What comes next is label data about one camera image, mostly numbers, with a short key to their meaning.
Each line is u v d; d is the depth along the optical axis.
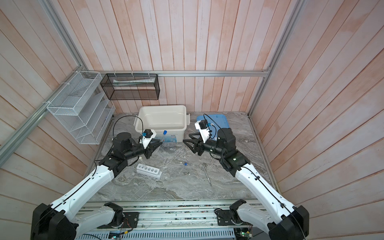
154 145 0.68
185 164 0.93
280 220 0.39
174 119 1.12
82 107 0.73
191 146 0.64
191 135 0.69
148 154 0.66
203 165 0.93
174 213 0.76
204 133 0.59
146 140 0.64
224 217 0.73
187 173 0.90
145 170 0.86
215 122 0.46
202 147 0.61
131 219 0.74
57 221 0.38
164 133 0.71
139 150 0.66
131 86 1.05
